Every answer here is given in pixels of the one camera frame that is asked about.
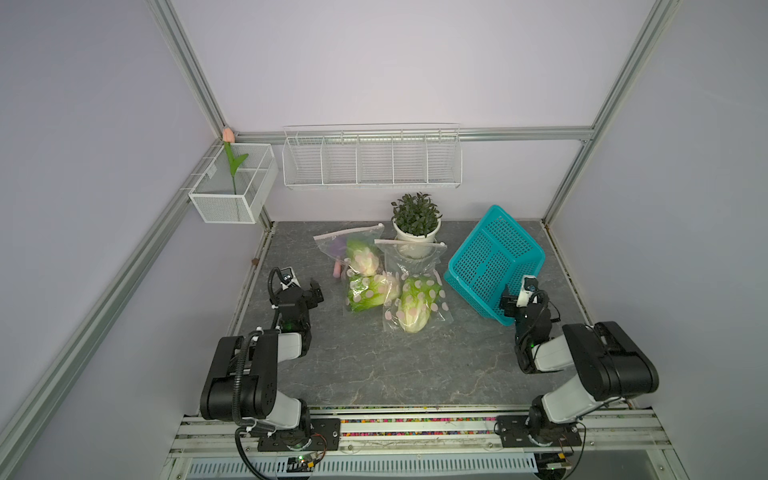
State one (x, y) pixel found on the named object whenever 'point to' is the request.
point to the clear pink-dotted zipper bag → (334, 244)
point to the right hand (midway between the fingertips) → (522, 285)
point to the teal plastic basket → (498, 251)
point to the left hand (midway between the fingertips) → (299, 284)
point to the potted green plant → (416, 218)
